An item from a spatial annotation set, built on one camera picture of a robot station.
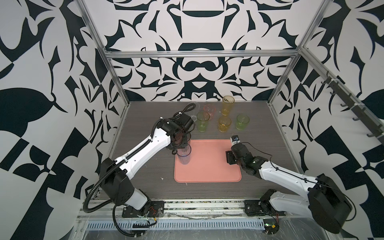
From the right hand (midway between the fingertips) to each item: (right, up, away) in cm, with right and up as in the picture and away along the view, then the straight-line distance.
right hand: (231, 151), depth 87 cm
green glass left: (-15, +18, +17) cm, 30 cm away
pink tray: (-13, -9, +4) cm, 16 cm away
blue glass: (-27, 0, -9) cm, 28 cm away
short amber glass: (-1, +15, +17) cm, 23 cm away
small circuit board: (+15, -32, -16) cm, 39 cm away
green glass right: (+10, +18, +13) cm, 24 cm away
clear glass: (-21, +23, -18) cm, 36 cm away
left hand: (-28, +7, -9) cm, 30 cm away
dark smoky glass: (-25, +10, -17) cm, 32 cm away
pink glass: (-9, +25, +22) cm, 35 cm away
